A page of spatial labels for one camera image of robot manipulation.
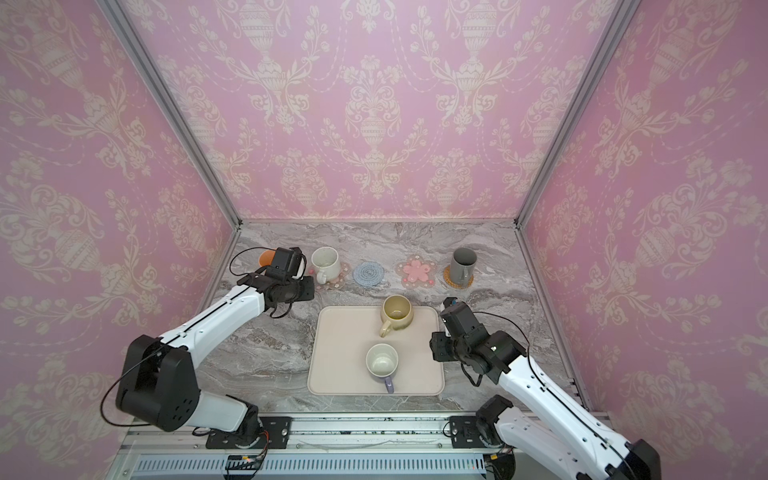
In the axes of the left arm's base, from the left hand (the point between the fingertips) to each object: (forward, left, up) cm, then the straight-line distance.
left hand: (311, 288), depth 88 cm
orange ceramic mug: (+12, +17, -1) cm, 21 cm away
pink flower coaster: (+14, -33, -11) cm, 37 cm away
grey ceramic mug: (+9, -46, 0) cm, 47 cm away
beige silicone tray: (-10, -9, -10) cm, 17 cm away
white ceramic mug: (+16, -1, -8) cm, 18 cm away
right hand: (-16, -37, 0) cm, 40 cm away
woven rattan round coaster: (+12, -43, -10) cm, 46 cm away
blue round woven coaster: (+13, -15, -11) cm, 23 cm away
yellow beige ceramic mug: (-3, -26, -9) cm, 28 cm away
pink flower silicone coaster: (+11, -7, -10) cm, 16 cm away
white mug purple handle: (-18, -22, -11) cm, 30 cm away
